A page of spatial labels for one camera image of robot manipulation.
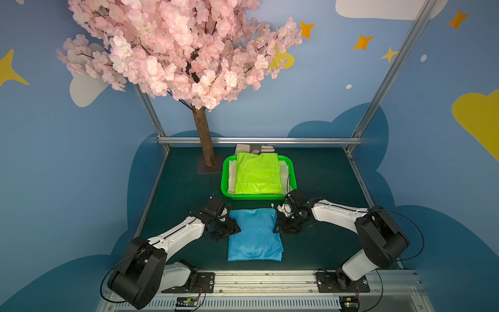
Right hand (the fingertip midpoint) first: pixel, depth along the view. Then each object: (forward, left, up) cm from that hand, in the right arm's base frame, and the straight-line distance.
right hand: (280, 229), depth 87 cm
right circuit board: (-26, -26, -4) cm, 37 cm away
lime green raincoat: (+24, +11, +9) cm, 28 cm away
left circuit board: (-29, +36, -2) cm, 46 cm away
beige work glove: (+51, +14, 0) cm, 53 cm away
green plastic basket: (+26, -7, +6) cm, 27 cm away
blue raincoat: (-6, +10, +2) cm, 12 cm away
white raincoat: (+29, -2, +5) cm, 29 cm away
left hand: (-2, +20, +1) cm, 20 cm away
